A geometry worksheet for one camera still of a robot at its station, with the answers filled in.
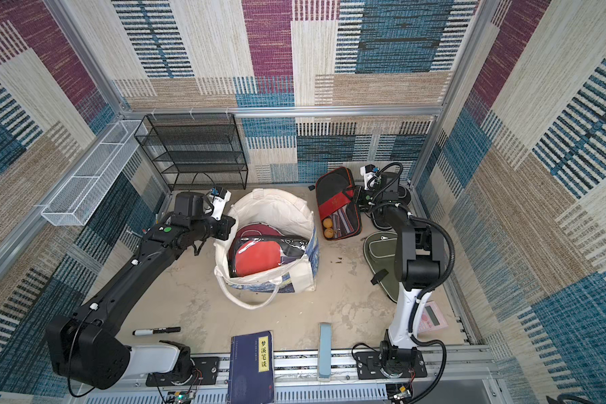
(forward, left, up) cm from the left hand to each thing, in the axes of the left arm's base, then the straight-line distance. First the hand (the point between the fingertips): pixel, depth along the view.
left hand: (234, 220), depth 81 cm
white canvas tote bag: (-15, -6, -20) cm, 26 cm away
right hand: (+17, -39, -6) cm, 43 cm away
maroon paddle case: (+4, -5, -11) cm, 12 cm away
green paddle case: (0, -51, -20) cm, 55 cm away
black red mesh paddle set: (+13, -35, -8) cm, 39 cm away
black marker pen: (-27, +26, -21) cm, 43 cm away
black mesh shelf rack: (+40, +24, -3) cm, 46 cm away
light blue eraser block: (-31, -28, -18) cm, 45 cm away
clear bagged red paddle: (-6, -5, -11) cm, 13 cm away
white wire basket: (+1, +41, +12) cm, 43 cm away
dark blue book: (-38, -7, -22) cm, 44 cm away
